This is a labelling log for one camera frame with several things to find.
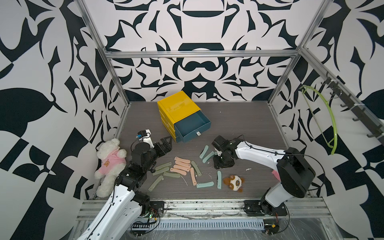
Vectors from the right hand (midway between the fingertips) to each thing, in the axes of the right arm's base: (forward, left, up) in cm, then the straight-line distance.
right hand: (216, 163), depth 87 cm
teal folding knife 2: (+3, +6, -2) cm, 8 cm away
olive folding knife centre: (-5, +26, -2) cm, 26 cm away
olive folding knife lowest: (-10, +34, -1) cm, 36 cm away
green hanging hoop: (-1, -50, +21) cm, 54 cm away
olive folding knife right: (-2, +11, -2) cm, 12 cm away
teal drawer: (+13, +15, +17) cm, 26 cm away
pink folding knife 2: (-2, +20, -2) cm, 20 cm away
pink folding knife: (+1, +21, -2) cm, 21 cm away
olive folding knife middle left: (-4, +32, -1) cm, 32 cm away
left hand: (+6, +27, +20) cm, 34 cm away
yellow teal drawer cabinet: (+19, +20, +20) cm, 34 cm away
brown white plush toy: (-11, -8, +1) cm, 13 cm away
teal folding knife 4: (-11, +7, -2) cm, 13 cm away
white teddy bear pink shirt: (-1, +56, +7) cm, 56 cm away
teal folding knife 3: (-8, -1, -2) cm, 8 cm away
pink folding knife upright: (-10, +13, -2) cm, 16 cm away
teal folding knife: (+9, +7, -2) cm, 11 cm away
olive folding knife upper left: (0, +31, -2) cm, 31 cm away
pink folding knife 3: (-3, +23, -2) cm, 23 cm away
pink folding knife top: (+2, +17, -1) cm, 17 cm away
